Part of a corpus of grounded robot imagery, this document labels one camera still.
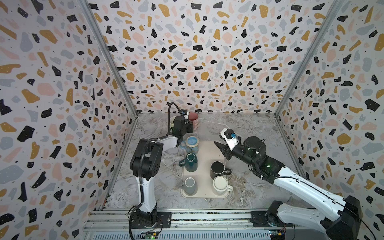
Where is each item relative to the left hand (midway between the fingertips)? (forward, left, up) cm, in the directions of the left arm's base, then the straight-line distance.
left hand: (191, 119), depth 98 cm
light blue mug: (-18, 0, -3) cm, 18 cm away
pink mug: (+9, -1, -8) cm, 12 cm away
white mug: (-41, -16, -7) cm, 45 cm away
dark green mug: (-29, 0, -5) cm, 29 cm away
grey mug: (-41, 0, -4) cm, 42 cm away
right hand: (-27, -13, +17) cm, 35 cm away
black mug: (-32, -15, -6) cm, 36 cm away
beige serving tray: (-33, -7, -15) cm, 37 cm away
